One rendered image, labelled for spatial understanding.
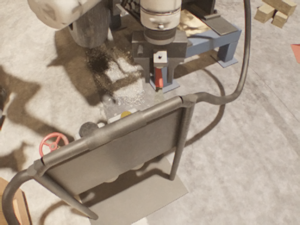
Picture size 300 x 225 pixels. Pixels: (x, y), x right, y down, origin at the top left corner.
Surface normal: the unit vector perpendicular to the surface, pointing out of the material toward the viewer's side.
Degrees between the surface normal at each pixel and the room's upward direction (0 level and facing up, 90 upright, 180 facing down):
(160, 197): 0
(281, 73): 0
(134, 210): 0
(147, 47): 90
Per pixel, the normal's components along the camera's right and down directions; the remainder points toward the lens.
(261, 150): 0.00, -0.58
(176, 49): 0.00, 0.81
